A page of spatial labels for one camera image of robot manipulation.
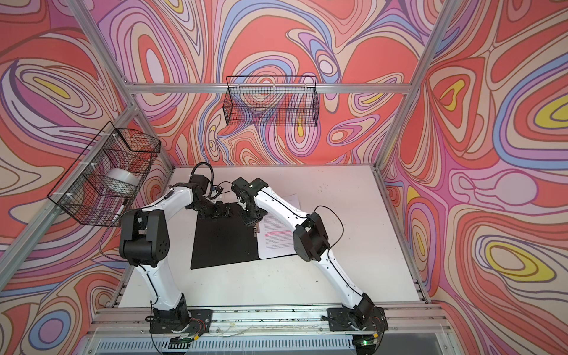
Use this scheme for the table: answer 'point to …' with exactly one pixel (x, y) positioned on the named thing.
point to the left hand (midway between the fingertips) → (227, 215)
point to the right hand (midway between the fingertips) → (255, 226)
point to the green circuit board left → (181, 340)
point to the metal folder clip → (255, 230)
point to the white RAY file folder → (224, 239)
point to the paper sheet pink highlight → (276, 233)
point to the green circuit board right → (364, 339)
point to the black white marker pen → (118, 213)
